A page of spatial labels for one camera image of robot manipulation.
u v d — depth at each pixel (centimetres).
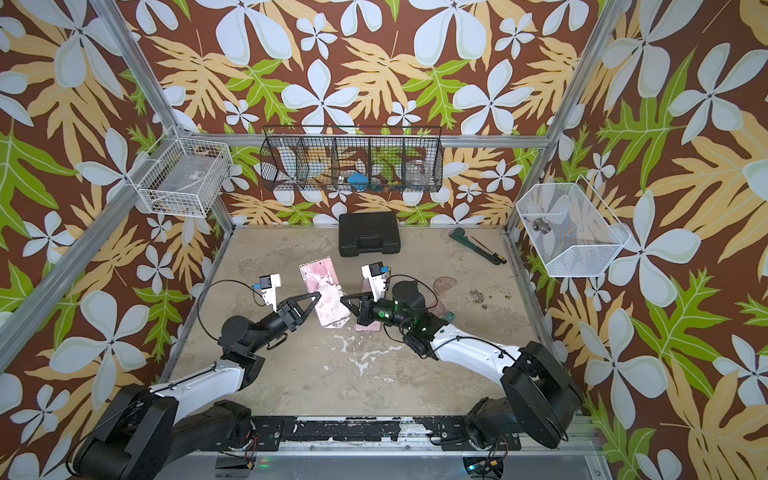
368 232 111
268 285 68
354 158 98
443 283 105
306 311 71
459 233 119
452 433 75
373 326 93
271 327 68
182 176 86
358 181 94
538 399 41
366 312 66
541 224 84
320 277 73
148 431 42
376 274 69
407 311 61
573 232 82
